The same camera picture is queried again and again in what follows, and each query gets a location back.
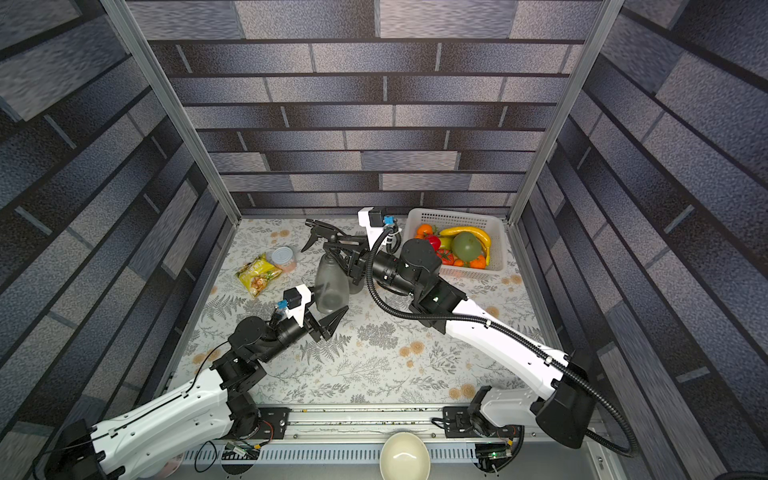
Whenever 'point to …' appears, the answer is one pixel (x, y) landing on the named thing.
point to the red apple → (435, 241)
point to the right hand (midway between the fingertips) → (325, 243)
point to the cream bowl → (405, 456)
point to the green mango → (466, 246)
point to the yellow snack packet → (257, 274)
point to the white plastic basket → (447, 224)
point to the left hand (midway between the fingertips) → (335, 296)
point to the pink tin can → (284, 258)
